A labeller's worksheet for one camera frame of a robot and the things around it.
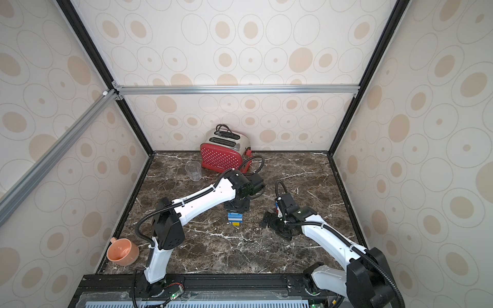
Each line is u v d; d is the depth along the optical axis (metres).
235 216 0.83
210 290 0.73
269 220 0.75
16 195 0.52
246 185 0.59
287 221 0.60
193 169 1.09
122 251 0.81
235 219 0.85
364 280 0.40
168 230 0.47
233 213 0.74
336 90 0.93
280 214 0.76
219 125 1.03
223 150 0.97
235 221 0.89
